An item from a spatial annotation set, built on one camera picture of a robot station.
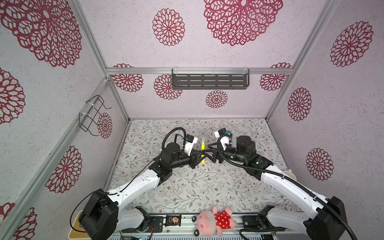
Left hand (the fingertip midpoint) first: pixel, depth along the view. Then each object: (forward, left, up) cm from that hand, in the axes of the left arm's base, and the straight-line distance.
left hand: (206, 155), depth 73 cm
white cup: (-2, -49, -17) cm, 51 cm away
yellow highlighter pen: (+2, +2, +6) cm, 6 cm away
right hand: (+2, 0, +5) cm, 5 cm away
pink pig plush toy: (-27, 0, -14) cm, 30 cm away
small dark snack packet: (-25, +16, -20) cm, 36 cm away
